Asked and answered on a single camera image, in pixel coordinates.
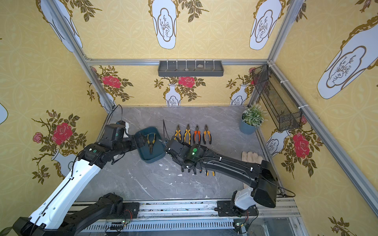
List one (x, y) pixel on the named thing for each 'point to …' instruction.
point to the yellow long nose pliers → (150, 145)
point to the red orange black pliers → (199, 133)
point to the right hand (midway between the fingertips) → (181, 152)
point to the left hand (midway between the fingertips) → (142, 140)
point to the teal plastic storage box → (153, 149)
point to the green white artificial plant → (254, 115)
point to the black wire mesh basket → (282, 107)
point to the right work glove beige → (251, 157)
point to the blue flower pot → (247, 128)
